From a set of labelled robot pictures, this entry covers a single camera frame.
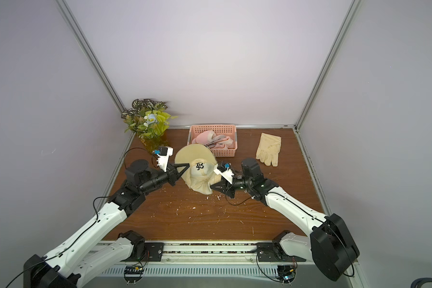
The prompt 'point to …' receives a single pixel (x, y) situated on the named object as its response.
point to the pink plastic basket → (228, 130)
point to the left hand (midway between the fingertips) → (188, 165)
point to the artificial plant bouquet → (146, 118)
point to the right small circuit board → (285, 273)
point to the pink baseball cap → (210, 138)
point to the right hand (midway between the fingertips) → (212, 182)
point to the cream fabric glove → (268, 150)
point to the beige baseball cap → (200, 175)
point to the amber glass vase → (151, 144)
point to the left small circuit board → (133, 273)
